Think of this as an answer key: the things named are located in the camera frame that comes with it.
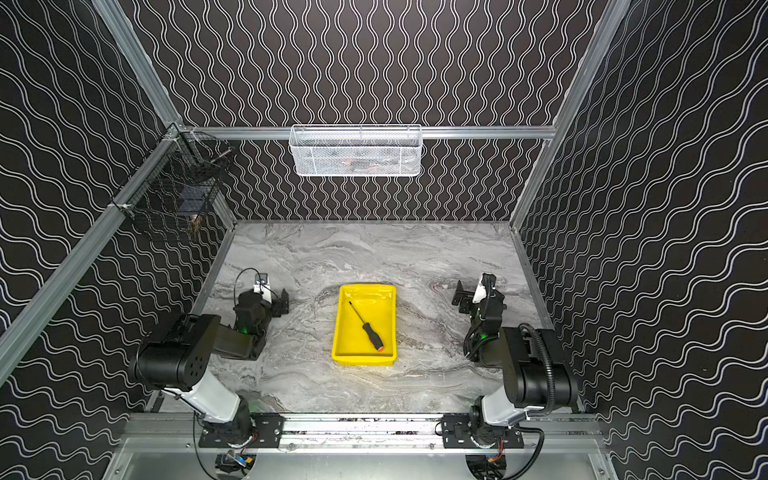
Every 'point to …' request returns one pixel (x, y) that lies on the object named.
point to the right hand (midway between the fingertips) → (480, 285)
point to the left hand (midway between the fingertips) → (278, 291)
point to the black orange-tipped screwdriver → (372, 335)
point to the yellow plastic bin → (376, 304)
